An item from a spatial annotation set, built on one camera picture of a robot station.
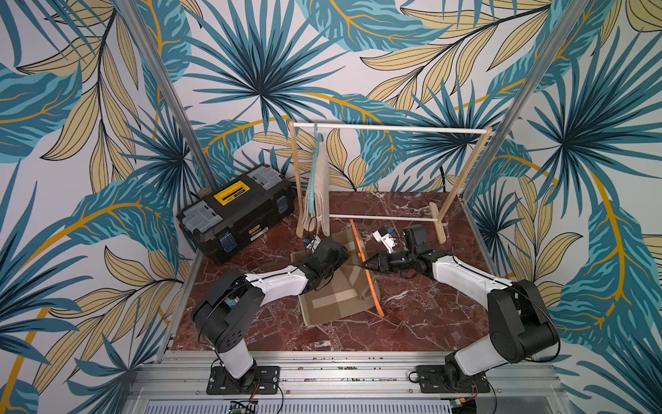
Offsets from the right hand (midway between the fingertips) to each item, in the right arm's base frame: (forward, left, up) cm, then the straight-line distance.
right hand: (351, 276), depth 81 cm
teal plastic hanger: (+51, +10, +16) cm, 55 cm away
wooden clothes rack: (+33, -40, -12) cm, 53 cm away
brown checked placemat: (+1, 0, -12) cm, 12 cm away
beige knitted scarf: (+20, +9, +8) cm, 24 cm away
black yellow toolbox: (+21, +41, +5) cm, 46 cm away
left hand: (+10, +2, -4) cm, 11 cm away
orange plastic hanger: (+5, -4, +1) cm, 7 cm away
